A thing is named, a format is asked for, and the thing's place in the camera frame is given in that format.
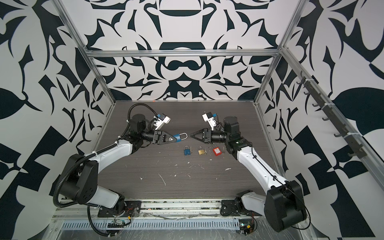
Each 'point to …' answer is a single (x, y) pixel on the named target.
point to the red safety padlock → (217, 151)
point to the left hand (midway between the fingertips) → (177, 139)
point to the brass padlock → (200, 150)
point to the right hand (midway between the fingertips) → (192, 137)
